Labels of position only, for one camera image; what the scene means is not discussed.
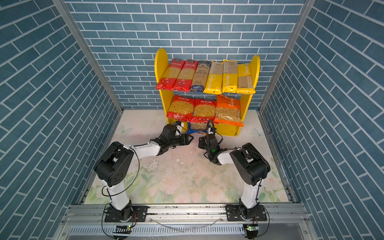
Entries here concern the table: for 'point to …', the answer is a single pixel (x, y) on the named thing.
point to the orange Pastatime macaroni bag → (228, 111)
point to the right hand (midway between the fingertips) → (200, 137)
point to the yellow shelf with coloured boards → (245, 100)
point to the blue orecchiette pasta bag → (194, 128)
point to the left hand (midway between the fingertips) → (190, 137)
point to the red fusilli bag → (181, 108)
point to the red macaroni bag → (204, 111)
